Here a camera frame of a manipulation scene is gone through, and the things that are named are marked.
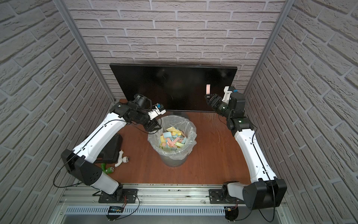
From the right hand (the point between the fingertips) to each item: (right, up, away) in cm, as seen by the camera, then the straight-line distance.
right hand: (209, 97), depth 72 cm
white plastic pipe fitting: (-50, -37, +12) cm, 63 cm away
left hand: (-30, -12, +5) cm, 33 cm away
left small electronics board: (-51, -60, 0) cm, 79 cm away
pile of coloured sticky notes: (-21, -23, +5) cm, 31 cm away
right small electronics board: (+11, -60, -3) cm, 61 cm away
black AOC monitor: (-21, +9, +20) cm, 31 cm away
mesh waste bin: (-17, -31, -2) cm, 35 cm away
